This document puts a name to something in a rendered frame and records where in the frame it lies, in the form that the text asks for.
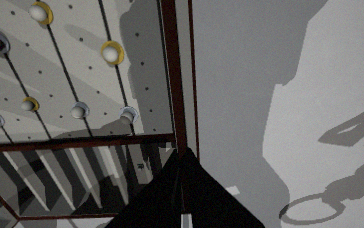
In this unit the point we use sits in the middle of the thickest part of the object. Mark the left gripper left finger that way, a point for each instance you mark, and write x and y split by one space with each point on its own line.
158 204

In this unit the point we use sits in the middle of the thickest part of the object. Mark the dark brown jewelry box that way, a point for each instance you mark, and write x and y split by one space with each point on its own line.
184 19

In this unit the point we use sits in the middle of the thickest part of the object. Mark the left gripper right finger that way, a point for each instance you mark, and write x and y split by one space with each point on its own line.
212 206

